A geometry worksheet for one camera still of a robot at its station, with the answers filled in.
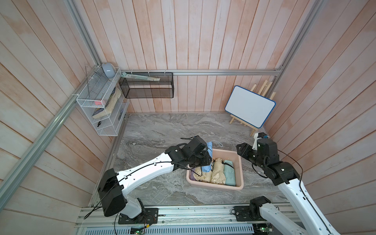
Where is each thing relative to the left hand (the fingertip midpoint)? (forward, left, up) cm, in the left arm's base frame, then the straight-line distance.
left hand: (208, 163), depth 72 cm
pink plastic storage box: (+11, -13, -11) cm, 20 cm away
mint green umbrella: (0, -14, -12) cm, 18 cm away
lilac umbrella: (-3, +8, -7) cm, 11 cm away
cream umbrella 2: (-4, +1, -9) cm, 9 cm away
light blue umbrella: (+8, -1, +4) cm, 9 cm away
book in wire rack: (+25, +59, +11) cm, 65 cm away
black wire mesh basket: (+58, +45, +3) cm, 73 cm away
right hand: (+8, -17, +3) cm, 19 cm away
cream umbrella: (-2, -6, -9) cm, 11 cm away
